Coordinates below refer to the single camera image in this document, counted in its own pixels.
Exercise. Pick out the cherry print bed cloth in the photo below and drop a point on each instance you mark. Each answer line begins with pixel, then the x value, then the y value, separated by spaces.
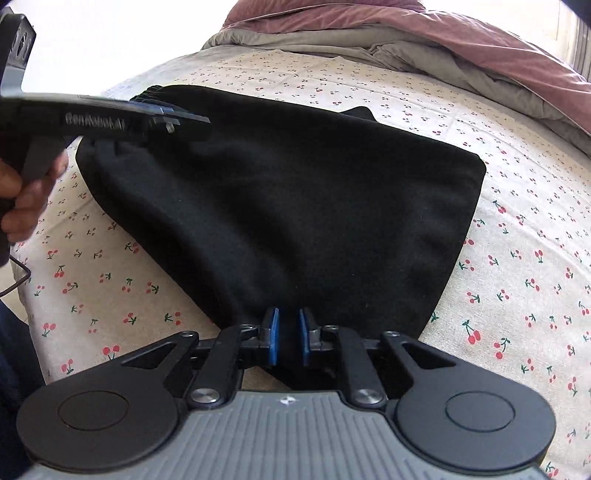
pixel 517 258

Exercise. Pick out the black pants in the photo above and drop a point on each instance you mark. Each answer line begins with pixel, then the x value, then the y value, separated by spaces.
pixel 286 207

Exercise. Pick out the person's left hand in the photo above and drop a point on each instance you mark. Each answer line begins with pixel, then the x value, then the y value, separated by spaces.
pixel 25 207

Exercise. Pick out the person's navy clothing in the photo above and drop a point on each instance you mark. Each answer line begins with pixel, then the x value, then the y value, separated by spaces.
pixel 16 350

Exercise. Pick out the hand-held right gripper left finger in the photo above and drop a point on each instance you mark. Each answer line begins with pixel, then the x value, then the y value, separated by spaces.
pixel 273 336

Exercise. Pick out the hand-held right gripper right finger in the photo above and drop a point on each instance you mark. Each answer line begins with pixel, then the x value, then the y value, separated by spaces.
pixel 304 336

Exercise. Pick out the pink and grey duvet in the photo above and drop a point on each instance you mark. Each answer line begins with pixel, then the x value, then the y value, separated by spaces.
pixel 461 50

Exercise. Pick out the beige patterned curtain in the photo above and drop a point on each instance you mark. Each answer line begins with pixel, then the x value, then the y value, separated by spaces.
pixel 577 32

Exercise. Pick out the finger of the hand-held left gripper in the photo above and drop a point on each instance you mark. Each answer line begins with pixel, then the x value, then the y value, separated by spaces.
pixel 180 123

